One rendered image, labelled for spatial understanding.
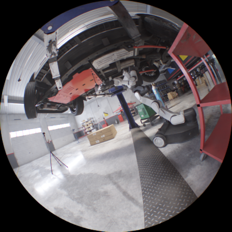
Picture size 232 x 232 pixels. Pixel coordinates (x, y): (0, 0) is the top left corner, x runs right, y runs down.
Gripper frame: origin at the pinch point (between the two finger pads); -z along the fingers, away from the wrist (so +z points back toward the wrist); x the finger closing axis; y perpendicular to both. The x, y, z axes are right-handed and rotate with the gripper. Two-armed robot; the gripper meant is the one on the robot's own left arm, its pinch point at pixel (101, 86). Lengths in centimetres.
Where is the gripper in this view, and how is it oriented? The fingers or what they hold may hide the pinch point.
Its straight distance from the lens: 109.2
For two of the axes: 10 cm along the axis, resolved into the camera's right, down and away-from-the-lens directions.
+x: -3.6, -9.3, 0.3
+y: 0.6, -0.6, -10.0
